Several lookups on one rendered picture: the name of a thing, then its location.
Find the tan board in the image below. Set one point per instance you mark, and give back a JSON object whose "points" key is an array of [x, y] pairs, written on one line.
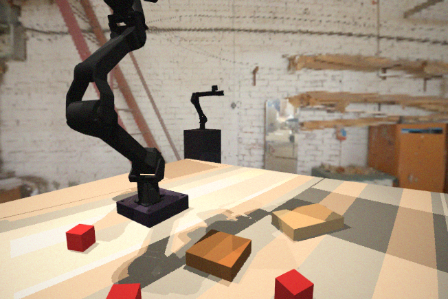
{"points": [[305, 221]]}

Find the orange square block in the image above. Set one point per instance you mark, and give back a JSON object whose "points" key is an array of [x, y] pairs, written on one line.
{"points": [[219, 254]]}

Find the red block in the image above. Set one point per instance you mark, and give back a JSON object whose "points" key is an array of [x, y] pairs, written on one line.
{"points": [[293, 285], [125, 291], [81, 237]]}

